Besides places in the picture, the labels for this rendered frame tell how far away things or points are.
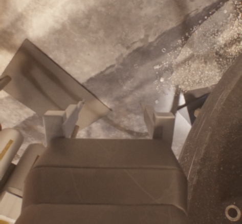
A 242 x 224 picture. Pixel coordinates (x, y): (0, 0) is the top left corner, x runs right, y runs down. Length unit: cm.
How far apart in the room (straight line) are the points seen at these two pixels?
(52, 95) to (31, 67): 14
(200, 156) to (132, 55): 46
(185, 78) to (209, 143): 47
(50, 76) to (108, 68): 23
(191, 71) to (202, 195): 51
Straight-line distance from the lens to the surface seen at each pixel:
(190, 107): 75
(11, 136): 61
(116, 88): 69
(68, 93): 75
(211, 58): 64
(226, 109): 23
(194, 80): 68
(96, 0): 57
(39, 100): 84
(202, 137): 22
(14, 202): 58
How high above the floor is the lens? 55
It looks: 48 degrees down
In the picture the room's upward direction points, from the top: 171 degrees counter-clockwise
